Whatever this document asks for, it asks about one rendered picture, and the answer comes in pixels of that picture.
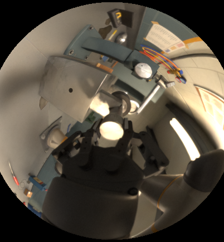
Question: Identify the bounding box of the red hose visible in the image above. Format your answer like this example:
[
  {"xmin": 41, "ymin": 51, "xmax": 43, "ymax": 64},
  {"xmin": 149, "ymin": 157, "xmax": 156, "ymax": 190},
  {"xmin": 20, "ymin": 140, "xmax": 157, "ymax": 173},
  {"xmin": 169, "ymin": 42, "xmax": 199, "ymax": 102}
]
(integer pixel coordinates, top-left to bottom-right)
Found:
[{"xmin": 141, "ymin": 46, "xmax": 181, "ymax": 83}]

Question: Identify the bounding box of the dark box with yellow sign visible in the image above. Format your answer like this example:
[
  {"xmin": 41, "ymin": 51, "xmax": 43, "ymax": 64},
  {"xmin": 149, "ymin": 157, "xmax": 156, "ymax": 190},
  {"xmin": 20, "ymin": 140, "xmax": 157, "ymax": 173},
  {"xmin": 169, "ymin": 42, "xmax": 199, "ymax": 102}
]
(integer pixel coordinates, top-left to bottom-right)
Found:
[{"xmin": 106, "ymin": 9, "xmax": 135, "ymax": 29}]

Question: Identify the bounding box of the grey plate cream holder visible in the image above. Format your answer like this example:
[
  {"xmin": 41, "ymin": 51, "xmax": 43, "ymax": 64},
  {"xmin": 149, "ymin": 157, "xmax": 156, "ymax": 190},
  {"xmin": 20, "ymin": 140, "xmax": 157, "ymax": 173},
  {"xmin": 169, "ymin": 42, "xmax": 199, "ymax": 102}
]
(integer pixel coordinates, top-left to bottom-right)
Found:
[{"xmin": 39, "ymin": 115, "xmax": 68, "ymax": 153}]

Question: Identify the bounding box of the yellow hose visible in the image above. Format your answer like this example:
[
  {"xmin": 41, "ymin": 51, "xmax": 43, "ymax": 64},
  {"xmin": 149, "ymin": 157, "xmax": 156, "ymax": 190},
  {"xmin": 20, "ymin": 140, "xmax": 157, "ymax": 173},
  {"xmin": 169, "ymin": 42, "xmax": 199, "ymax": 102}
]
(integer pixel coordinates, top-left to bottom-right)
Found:
[{"xmin": 143, "ymin": 48, "xmax": 182, "ymax": 76}]

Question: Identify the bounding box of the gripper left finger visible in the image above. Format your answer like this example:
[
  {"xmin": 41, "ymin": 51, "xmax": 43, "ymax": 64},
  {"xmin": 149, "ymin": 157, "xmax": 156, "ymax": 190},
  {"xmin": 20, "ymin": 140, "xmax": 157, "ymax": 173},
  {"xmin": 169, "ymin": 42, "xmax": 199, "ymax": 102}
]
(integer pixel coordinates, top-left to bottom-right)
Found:
[{"xmin": 51, "ymin": 119, "xmax": 103, "ymax": 167}]

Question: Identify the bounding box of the silver bent lever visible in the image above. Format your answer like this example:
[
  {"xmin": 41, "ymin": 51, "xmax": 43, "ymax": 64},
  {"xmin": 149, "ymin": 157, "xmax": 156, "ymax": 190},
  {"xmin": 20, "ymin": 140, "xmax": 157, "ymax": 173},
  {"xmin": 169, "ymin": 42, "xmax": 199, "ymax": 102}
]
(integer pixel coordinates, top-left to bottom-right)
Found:
[{"xmin": 136, "ymin": 75, "xmax": 176, "ymax": 115}]

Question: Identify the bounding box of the teal fixture base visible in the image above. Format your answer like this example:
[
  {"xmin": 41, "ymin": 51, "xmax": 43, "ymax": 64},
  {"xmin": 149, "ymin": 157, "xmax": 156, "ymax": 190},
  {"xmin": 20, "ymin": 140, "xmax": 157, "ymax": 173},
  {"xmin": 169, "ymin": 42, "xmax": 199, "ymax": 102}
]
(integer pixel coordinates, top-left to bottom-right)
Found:
[{"xmin": 27, "ymin": 24, "xmax": 167, "ymax": 218}]

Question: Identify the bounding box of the red screwdriver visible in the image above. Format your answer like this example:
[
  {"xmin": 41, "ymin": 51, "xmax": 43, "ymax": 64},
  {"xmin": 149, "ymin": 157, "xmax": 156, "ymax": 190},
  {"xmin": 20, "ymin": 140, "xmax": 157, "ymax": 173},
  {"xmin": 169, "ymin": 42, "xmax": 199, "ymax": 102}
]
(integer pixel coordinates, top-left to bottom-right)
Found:
[{"xmin": 8, "ymin": 160, "xmax": 20, "ymax": 187}]

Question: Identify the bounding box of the chrome ball knob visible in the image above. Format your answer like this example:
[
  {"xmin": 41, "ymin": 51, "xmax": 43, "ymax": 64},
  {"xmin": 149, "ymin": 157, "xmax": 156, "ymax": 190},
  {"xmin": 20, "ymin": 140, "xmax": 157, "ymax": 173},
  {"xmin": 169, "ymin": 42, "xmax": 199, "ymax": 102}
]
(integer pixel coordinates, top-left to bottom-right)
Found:
[{"xmin": 114, "ymin": 32, "xmax": 128, "ymax": 45}]

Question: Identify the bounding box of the small orange box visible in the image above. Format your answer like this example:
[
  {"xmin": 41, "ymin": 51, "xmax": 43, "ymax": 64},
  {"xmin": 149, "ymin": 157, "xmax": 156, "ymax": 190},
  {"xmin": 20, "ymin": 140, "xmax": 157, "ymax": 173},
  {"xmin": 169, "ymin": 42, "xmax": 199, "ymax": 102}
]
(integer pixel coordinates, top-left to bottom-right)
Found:
[{"xmin": 23, "ymin": 188, "xmax": 33, "ymax": 199}]

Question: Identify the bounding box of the orange ruler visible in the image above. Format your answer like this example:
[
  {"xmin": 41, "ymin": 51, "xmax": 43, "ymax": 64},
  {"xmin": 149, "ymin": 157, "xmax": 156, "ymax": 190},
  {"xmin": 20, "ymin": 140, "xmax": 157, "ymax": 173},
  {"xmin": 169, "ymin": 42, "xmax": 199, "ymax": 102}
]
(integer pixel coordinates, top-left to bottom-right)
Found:
[{"xmin": 96, "ymin": 62, "xmax": 114, "ymax": 74}]

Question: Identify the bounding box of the red and blue gauge set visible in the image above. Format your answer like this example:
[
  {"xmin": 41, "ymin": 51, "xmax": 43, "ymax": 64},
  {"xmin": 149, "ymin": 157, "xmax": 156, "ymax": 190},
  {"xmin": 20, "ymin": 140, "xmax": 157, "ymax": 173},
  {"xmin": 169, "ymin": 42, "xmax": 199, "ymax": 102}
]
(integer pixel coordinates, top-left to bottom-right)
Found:
[{"xmin": 175, "ymin": 74, "xmax": 187, "ymax": 84}]

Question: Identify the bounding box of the taped white paper sheet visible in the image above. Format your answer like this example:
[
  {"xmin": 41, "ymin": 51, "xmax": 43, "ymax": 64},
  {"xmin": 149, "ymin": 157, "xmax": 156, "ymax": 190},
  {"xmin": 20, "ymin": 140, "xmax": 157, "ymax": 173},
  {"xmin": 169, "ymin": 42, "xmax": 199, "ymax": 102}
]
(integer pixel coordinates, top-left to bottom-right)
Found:
[{"xmin": 143, "ymin": 21, "xmax": 189, "ymax": 55}]

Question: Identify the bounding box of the blue flat box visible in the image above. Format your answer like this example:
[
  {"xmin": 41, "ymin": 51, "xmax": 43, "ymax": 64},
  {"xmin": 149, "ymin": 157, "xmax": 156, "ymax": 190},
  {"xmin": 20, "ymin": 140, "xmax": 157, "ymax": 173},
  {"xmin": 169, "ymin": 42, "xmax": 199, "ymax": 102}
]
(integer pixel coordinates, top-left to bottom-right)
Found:
[{"xmin": 27, "ymin": 202, "xmax": 43, "ymax": 219}]

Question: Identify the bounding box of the grey steel compressor block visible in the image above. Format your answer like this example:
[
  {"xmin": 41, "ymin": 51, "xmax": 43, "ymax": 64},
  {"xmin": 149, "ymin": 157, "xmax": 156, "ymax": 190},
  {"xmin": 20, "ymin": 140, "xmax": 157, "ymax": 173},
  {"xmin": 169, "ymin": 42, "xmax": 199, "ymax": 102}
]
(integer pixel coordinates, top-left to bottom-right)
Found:
[{"xmin": 38, "ymin": 55, "xmax": 115, "ymax": 124}]

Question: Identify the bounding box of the cream crank handle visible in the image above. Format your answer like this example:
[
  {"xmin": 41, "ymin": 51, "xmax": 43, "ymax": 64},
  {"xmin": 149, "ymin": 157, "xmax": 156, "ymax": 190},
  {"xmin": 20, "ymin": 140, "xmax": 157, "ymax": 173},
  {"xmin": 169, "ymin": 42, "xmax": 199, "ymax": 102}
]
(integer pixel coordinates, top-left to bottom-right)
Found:
[{"xmin": 98, "ymin": 105, "xmax": 127, "ymax": 149}]

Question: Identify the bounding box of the blue open box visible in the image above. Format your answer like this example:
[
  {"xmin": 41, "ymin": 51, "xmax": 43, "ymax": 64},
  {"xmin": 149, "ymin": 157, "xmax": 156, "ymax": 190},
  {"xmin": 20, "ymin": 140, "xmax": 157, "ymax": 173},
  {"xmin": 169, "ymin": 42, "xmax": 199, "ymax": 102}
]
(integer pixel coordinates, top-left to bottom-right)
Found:
[{"xmin": 28, "ymin": 172, "xmax": 47, "ymax": 191}]

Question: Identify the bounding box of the blue hose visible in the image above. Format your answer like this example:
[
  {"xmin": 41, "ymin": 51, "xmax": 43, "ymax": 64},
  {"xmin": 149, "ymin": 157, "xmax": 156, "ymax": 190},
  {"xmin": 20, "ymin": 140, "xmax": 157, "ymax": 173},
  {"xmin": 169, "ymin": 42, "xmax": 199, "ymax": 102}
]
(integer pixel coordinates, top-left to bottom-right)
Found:
[{"xmin": 140, "ymin": 44, "xmax": 184, "ymax": 75}]

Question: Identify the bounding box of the white dial indicator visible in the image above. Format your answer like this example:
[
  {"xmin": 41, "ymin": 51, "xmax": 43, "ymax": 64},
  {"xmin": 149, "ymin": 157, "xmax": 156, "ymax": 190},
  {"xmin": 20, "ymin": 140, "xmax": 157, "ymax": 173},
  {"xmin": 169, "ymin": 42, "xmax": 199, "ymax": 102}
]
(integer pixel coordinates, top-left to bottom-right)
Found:
[{"xmin": 133, "ymin": 62, "xmax": 154, "ymax": 80}]

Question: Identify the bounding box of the green small block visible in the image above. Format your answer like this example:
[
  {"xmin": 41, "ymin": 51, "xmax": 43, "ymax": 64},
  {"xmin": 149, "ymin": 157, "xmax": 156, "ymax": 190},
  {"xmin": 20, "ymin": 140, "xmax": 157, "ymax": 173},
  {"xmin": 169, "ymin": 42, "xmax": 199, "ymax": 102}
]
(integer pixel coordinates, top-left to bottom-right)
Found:
[{"xmin": 85, "ymin": 111, "xmax": 96, "ymax": 124}]

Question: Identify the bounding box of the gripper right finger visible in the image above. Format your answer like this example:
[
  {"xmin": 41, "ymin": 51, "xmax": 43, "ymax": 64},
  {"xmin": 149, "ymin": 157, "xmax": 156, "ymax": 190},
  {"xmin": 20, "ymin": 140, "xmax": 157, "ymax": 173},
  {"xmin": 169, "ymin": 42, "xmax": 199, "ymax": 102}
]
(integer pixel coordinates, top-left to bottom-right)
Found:
[{"xmin": 107, "ymin": 118, "xmax": 171, "ymax": 176}]

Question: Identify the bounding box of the long ceiling light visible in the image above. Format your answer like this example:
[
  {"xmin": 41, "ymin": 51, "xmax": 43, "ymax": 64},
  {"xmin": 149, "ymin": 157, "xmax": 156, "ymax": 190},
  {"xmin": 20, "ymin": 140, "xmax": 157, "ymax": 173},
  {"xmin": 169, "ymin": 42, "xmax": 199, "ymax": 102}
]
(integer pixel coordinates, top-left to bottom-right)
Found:
[{"xmin": 169, "ymin": 117, "xmax": 201, "ymax": 161}]

